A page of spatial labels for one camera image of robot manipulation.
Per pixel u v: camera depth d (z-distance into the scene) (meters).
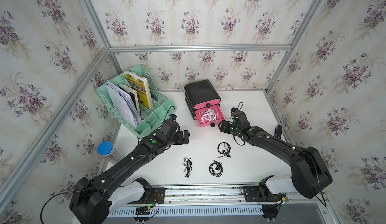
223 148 0.89
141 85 0.91
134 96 0.91
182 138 0.70
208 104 0.92
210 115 0.95
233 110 0.80
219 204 0.72
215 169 0.82
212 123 0.91
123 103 0.77
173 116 0.70
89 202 0.37
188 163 0.84
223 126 0.78
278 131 0.94
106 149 0.70
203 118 0.95
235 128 0.69
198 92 0.99
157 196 0.73
